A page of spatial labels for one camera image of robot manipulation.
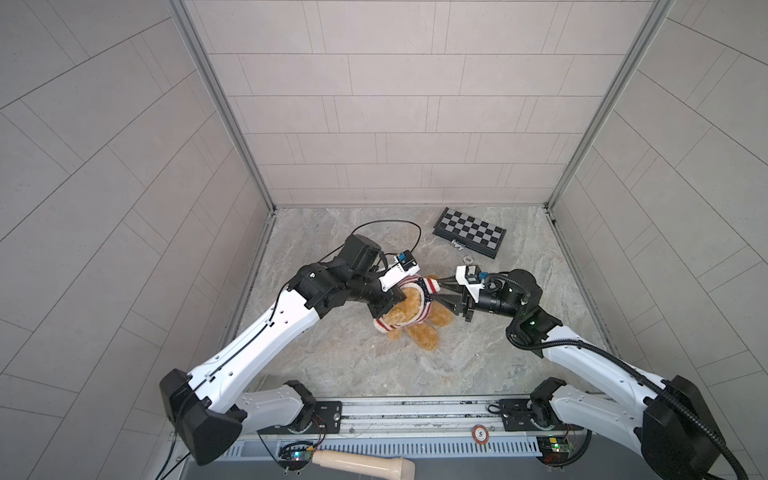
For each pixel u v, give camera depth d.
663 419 0.39
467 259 1.02
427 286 0.67
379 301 0.59
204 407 0.36
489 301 0.62
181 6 0.70
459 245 1.05
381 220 0.52
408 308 0.67
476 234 1.05
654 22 0.72
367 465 0.64
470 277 0.58
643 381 0.43
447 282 0.68
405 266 0.58
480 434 0.69
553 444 0.69
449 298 0.65
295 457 0.65
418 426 0.71
